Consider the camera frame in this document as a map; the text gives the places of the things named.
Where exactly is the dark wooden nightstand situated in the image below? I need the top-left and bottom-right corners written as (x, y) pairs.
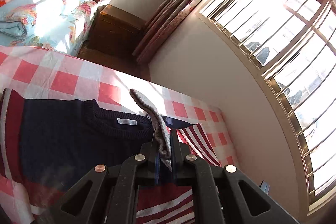
top-left (88, 5), bottom-right (145, 59)

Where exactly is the pink white checkered bedsheet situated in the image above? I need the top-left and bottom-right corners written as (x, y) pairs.
top-left (1, 47), bottom-right (238, 223)

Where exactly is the floral light blue quilt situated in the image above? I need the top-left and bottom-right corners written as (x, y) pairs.
top-left (1, 0), bottom-right (97, 56)

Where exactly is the barred window with frame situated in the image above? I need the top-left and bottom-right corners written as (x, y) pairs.
top-left (199, 0), bottom-right (335, 217)

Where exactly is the red white navy striped sweater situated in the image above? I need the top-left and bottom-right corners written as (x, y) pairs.
top-left (1, 88), bottom-right (219, 223)

